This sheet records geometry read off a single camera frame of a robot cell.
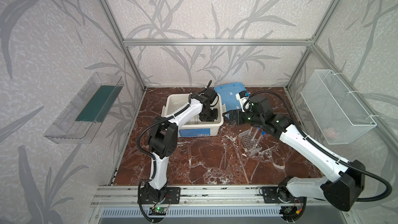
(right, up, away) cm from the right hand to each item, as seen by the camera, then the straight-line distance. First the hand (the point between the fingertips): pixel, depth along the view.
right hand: (229, 108), depth 75 cm
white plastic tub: (-18, -11, +11) cm, 24 cm away
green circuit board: (-34, -47, -5) cm, 58 cm away
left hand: (-5, -5, +15) cm, 17 cm away
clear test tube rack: (+14, -21, +15) cm, 29 cm away
